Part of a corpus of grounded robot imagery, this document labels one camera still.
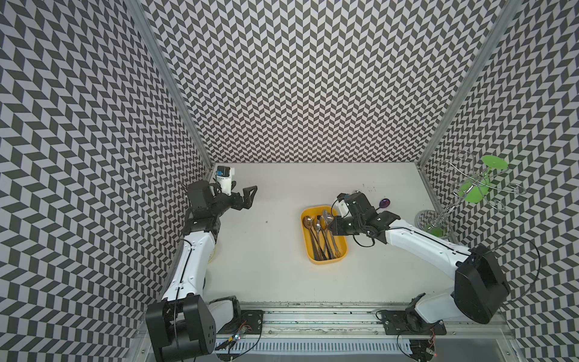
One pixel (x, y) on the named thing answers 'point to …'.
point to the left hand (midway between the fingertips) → (244, 186)
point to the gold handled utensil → (337, 253)
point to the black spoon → (326, 243)
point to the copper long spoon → (307, 223)
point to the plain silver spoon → (332, 234)
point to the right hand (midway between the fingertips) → (329, 230)
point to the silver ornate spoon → (318, 228)
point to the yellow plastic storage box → (322, 246)
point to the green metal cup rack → (475, 183)
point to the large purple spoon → (384, 204)
